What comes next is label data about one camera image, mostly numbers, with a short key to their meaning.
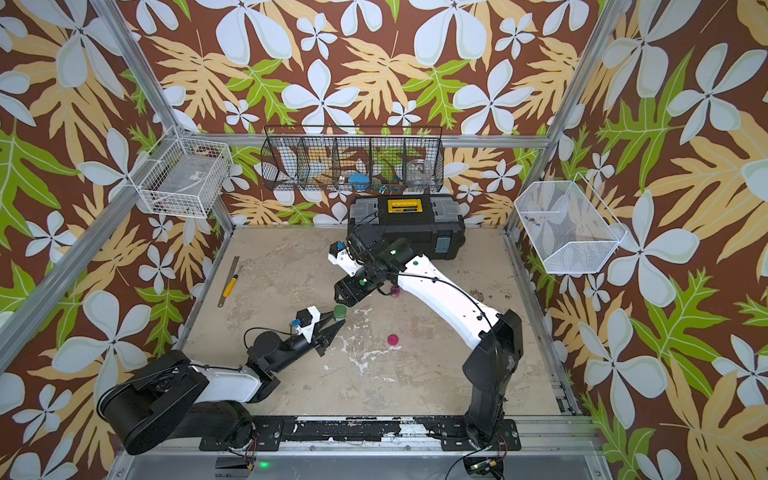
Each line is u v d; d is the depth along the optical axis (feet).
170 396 1.46
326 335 2.34
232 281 3.40
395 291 3.18
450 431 2.42
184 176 2.83
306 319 2.17
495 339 1.42
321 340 2.34
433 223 3.22
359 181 3.07
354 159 3.21
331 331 2.39
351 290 2.14
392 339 2.97
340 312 2.44
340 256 2.24
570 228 2.76
